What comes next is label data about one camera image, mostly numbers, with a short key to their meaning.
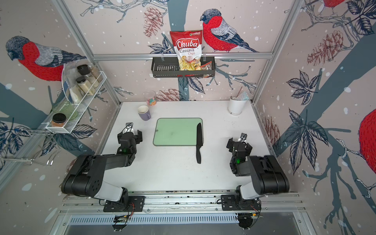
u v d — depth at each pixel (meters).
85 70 0.78
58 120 0.59
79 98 0.72
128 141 0.70
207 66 0.86
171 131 1.01
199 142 0.96
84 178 0.44
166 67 0.95
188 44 0.80
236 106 1.07
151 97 1.17
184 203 0.75
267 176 0.44
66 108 0.66
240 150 0.70
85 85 0.76
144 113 1.03
